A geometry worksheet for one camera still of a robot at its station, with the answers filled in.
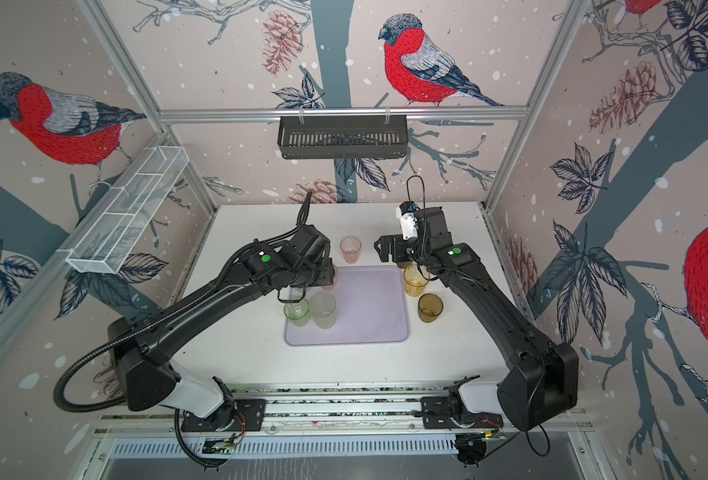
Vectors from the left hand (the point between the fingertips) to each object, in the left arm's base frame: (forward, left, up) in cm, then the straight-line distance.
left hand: (330, 274), depth 75 cm
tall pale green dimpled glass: (-2, +3, -14) cm, 15 cm away
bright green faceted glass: (-1, +12, -21) cm, 24 cm away
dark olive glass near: (0, -29, -20) cm, 35 cm away
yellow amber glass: (+9, -26, -20) cm, 34 cm away
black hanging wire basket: (+54, -2, +6) cm, 54 cm away
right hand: (+9, -15, +1) cm, 17 cm away
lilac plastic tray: (+1, -11, -22) cm, 25 cm away
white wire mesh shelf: (+8, +55, +8) cm, 56 cm away
